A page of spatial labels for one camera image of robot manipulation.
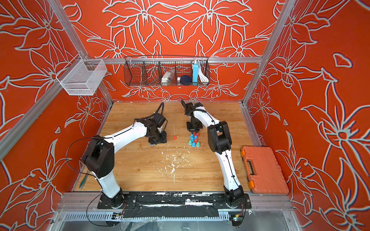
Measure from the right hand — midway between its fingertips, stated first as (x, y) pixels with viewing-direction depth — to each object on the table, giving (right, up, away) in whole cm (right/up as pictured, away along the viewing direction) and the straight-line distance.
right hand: (190, 131), depth 98 cm
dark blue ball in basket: (-3, +35, -3) cm, 36 cm away
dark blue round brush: (-62, -26, -17) cm, 70 cm away
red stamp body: (+3, -1, -1) cm, 3 cm away
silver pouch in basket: (-15, +37, -6) cm, 40 cm away
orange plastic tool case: (+39, -21, -22) cm, 49 cm away
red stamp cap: (-11, -4, 0) cm, 12 cm away
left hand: (-17, -4, -9) cm, 20 cm away
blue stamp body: (+1, -3, -3) cm, 4 cm away
